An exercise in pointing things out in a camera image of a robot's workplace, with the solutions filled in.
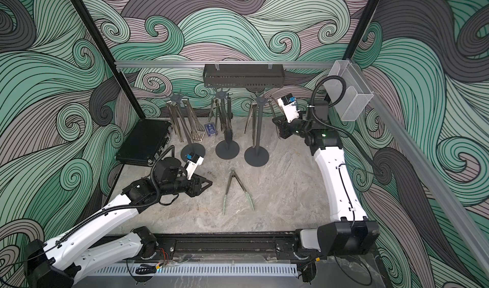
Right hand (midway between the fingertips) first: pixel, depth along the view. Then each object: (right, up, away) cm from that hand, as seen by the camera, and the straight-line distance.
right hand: (274, 119), depth 72 cm
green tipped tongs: (-17, -27, +22) cm, 39 cm away
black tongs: (-18, +3, +7) cm, 19 cm away
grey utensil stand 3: (-4, -18, +28) cm, 34 cm away
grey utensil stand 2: (-21, -15, +32) cm, 41 cm away
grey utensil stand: (-40, -14, +28) cm, 50 cm away
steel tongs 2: (-33, -4, +11) cm, 35 cm away
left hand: (-25, -24, 0) cm, 35 cm away
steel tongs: (-41, +1, +6) cm, 41 cm away
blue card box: (-31, -3, +41) cm, 52 cm away
